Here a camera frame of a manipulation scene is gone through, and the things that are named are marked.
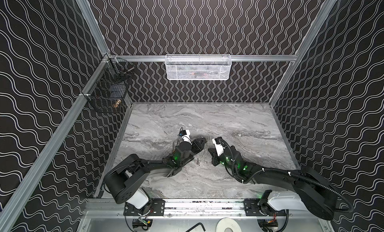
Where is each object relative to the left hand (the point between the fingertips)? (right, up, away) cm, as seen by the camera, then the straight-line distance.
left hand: (211, 141), depth 80 cm
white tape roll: (+7, -37, -9) cm, 39 cm away
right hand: (0, -5, +4) cm, 7 cm away
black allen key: (-9, -38, -10) cm, 40 cm away
